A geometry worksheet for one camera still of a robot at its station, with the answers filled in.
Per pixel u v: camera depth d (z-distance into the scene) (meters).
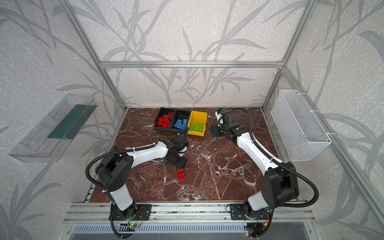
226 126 0.64
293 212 0.75
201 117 1.11
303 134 0.62
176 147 0.72
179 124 1.05
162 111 1.12
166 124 1.07
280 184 0.42
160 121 1.08
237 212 0.73
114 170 0.47
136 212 0.72
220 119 0.74
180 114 1.15
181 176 0.86
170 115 1.11
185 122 1.08
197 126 1.07
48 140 0.65
